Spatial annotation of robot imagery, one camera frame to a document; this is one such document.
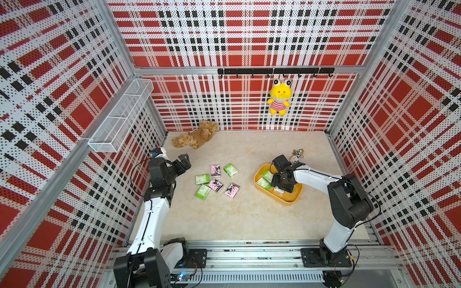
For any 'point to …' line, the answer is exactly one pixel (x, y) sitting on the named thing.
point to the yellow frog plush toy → (280, 92)
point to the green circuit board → (180, 277)
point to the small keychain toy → (296, 155)
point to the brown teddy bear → (206, 129)
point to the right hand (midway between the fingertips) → (280, 184)
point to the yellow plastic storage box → (285, 199)
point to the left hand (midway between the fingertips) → (184, 159)
